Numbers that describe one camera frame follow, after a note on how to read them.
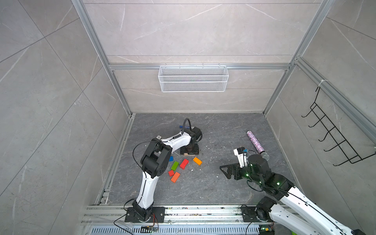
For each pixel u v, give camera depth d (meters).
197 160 0.93
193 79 1.01
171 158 0.97
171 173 0.88
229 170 0.64
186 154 0.90
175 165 0.90
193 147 0.84
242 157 0.67
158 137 1.04
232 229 0.70
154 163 0.54
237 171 0.63
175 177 0.86
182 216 0.75
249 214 0.73
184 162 0.90
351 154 0.60
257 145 0.98
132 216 0.72
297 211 0.48
